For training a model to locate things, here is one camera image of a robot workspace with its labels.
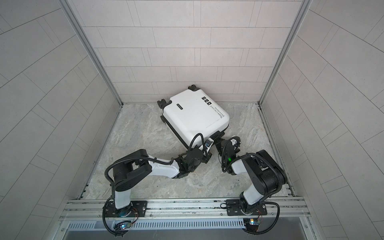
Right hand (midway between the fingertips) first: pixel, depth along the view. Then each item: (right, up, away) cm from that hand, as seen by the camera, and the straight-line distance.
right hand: (213, 138), depth 92 cm
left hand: (+1, -3, -8) cm, 9 cm away
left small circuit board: (-43, -34, -27) cm, 61 cm away
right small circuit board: (+16, -37, -24) cm, 46 cm away
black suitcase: (-13, +14, -7) cm, 20 cm away
